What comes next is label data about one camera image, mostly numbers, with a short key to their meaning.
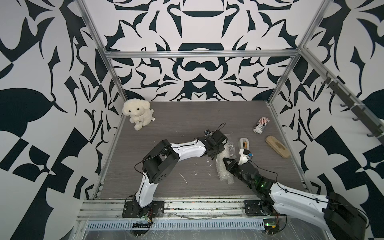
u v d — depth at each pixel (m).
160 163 0.50
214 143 0.71
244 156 0.76
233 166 0.73
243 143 0.93
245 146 0.91
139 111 0.94
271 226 0.71
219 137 0.71
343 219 0.42
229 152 0.89
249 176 0.63
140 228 0.73
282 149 0.91
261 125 1.02
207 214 0.73
